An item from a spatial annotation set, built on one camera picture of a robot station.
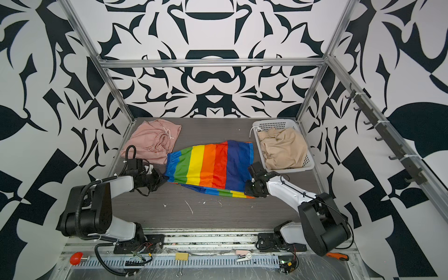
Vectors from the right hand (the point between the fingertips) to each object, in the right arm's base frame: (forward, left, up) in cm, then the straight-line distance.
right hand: (249, 189), depth 88 cm
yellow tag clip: (-27, +30, 0) cm, 40 cm away
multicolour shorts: (+10, +14, +4) cm, 18 cm away
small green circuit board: (-30, -13, -3) cm, 33 cm away
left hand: (+8, +41, +2) cm, 42 cm away
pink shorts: (+29, +54, +4) cm, 62 cm away
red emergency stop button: (-28, +70, +3) cm, 76 cm away
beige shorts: (+21, -20, +4) cm, 30 cm away
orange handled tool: (-28, -33, 0) cm, 43 cm away
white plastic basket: (+39, -12, +6) cm, 41 cm away
